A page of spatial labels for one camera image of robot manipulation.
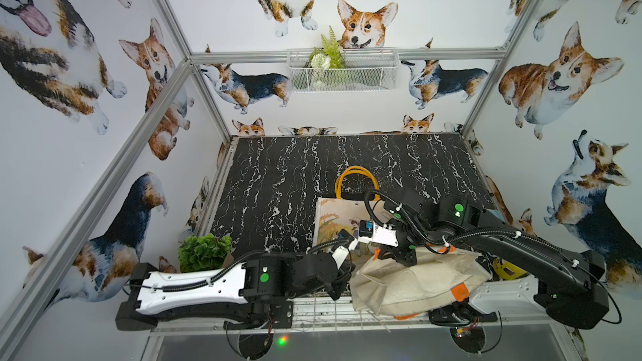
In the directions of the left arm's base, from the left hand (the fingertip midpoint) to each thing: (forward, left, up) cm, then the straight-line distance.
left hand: (357, 269), depth 64 cm
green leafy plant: (+6, +44, -3) cm, 45 cm away
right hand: (+3, -6, +2) cm, 7 cm away
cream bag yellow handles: (+24, +4, -17) cm, 30 cm away
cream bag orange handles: (-2, -22, -5) cm, 23 cm away
